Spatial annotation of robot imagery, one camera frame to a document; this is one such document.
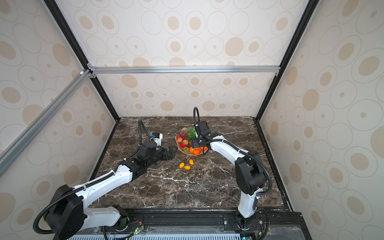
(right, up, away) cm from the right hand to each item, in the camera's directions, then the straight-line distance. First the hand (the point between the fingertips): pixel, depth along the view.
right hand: (197, 140), depth 93 cm
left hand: (-12, -3, -12) cm, 17 cm away
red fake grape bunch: (-9, +4, +7) cm, 12 cm away
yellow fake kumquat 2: (-4, -13, +2) cm, 14 cm away
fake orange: (0, -7, +1) cm, 8 cm away
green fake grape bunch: (-4, +5, +11) cm, 13 cm away
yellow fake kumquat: (-10, -16, +1) cm, 19 cm away
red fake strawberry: (-9, -2, +4) cm, 10 cm away
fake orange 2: (+6, -5, +5) cm, 9 cm away
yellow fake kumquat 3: (-6, -17, -1) cm, 18 cm away
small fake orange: (-4, -6, +2) cm, 7 cm away
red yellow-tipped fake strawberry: (-12, +1, +7) cm, 14 cm away
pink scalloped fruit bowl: (-10, -6, +2) cm, 12 cm away
